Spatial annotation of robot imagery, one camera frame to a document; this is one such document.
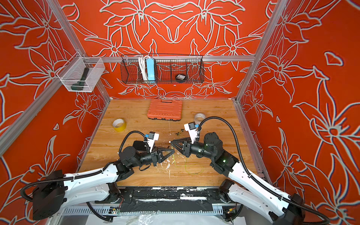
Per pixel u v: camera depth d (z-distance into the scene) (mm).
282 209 393
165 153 624
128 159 539
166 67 968
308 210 379
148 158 600
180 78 954
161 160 610
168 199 728
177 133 975
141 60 875
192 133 582
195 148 573
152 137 611
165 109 1072
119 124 1036
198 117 1068
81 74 895
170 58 913
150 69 899
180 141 600
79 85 794
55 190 411
